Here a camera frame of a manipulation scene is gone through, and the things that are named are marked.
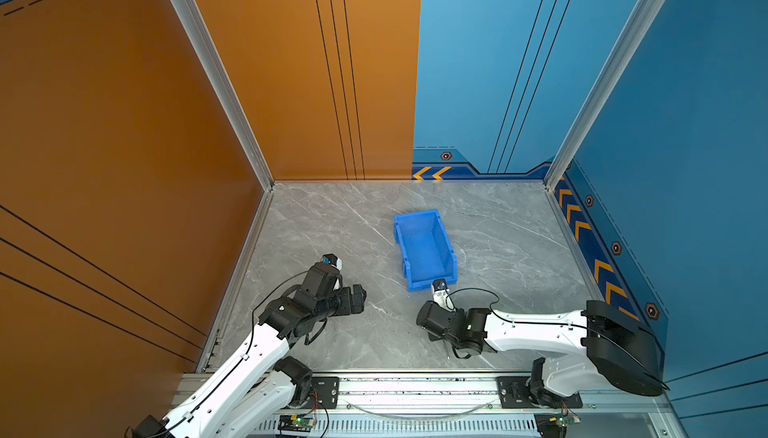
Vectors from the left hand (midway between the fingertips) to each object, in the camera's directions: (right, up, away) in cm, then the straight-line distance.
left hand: (353, 292), depth 79 cm
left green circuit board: (-13, -29, -8) cm, 32 cm away
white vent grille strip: (+14, -29, -9) cm, 34 cm away
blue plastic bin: (+22, +8, +22) cm, 32 cm away
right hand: (+21, -10, +5) cm, 23 cm away
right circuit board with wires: (+49, -29, -9) cm, 57 cm away
